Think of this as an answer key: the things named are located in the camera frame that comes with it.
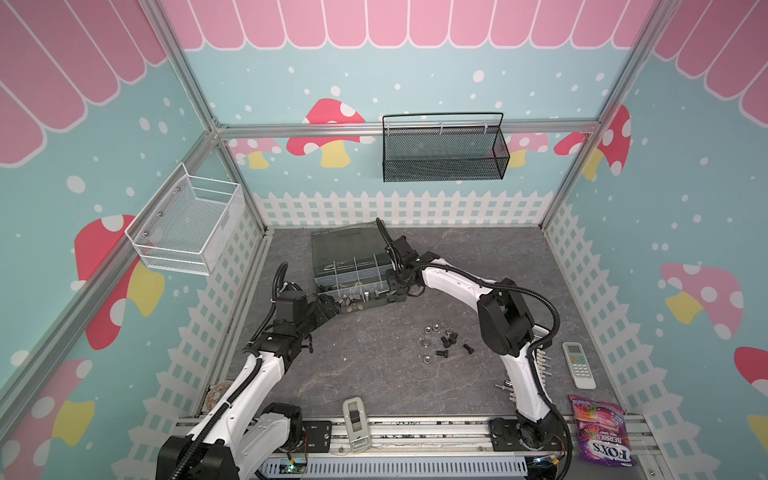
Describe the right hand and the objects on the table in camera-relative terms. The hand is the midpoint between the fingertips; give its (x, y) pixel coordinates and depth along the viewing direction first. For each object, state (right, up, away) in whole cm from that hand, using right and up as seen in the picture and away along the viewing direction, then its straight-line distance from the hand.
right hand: (393, 277), depth 98 cm
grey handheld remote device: (-9, -35, -24) cm, 43 cm away
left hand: (-20, -9, -13) cm, 25 cm away
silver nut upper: (+11, -16, -6) cm, 20 cm away
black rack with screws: (+43, -24, -13) cm, 51 cm away
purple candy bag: (+51, -36, -25) cm, 68 cm away
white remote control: (+53, -24, -13) cm, 60 cm away
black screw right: (+22, -21, -10) cm, 32 cm away
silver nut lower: (+10, -23, -11) cm, 27 cm away
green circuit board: (-23, -44, -26) cm, 56 cm away
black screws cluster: (+17, -18, -8) cm, 26 cm away
